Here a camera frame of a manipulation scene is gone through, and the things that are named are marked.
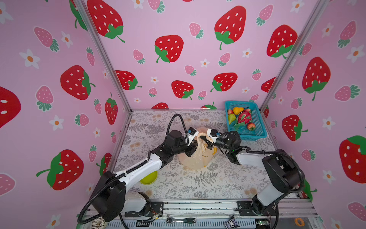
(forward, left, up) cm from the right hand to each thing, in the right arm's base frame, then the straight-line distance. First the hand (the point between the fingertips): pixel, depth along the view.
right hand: (198, 134), depth 79 cm
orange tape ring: (-32, -55, -23) cm, 68 cm away
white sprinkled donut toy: (-46, +45, -19) cm, 67 cm away
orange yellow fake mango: (+38, -28, -15) cm, 50 cm away
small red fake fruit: (+38, -23, -17) cm, 48 cm away
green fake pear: (+30, -23, -16) cm, 42 cm away
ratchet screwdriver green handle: (-39, +2, -21) cm, 44 cm away
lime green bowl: (-21, +28, -23) cm, 42 cm away
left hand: (-4, -1, -2) cm, 5 cm away
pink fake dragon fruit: (+28, -32, -14) cm, 45 cm away
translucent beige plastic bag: (-11, -1, -10) cm, 15 cm away
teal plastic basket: (+18, -42, -16) cm, 49 cm away
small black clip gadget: (-37, -20, -19) cm, 46 cm away
